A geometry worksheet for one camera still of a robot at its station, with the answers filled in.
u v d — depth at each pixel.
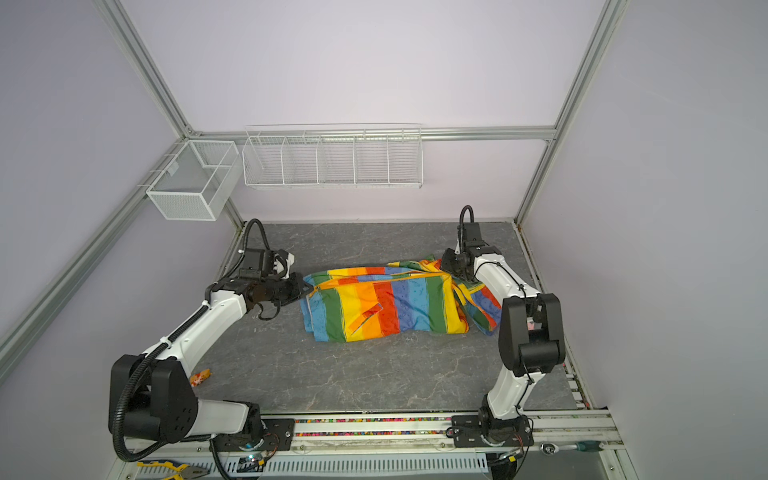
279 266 0.77
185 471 0.68
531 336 0.48
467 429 0.73
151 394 0.41
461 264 0.70
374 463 0.71
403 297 0.91
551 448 0.70
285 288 0.75
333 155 0.98
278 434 0.74
